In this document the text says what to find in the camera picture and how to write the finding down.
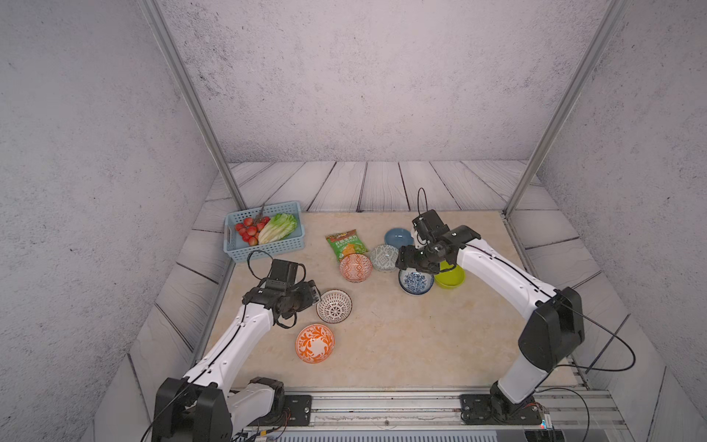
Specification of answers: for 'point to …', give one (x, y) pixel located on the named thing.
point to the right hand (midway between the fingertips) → (406, 264)
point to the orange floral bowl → (315, 343)
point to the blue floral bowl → (414, 282)
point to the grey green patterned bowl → (384, 258)
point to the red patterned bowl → (355, 268)
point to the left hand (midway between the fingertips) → (316, 296)
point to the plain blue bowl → (399, 238)
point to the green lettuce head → (278, 227)
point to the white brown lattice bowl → (334, 307)
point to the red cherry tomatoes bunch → (249, 229)
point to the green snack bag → (346, 243)
